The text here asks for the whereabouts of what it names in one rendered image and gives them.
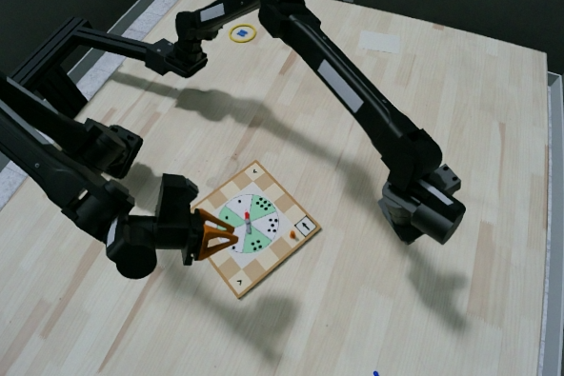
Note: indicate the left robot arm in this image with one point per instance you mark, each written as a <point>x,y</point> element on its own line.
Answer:
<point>433,208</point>

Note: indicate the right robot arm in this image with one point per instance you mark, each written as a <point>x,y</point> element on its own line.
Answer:
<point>94,149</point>

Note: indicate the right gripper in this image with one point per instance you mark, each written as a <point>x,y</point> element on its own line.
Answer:
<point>197,245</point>

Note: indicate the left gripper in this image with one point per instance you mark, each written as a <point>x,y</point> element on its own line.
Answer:
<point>402,226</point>

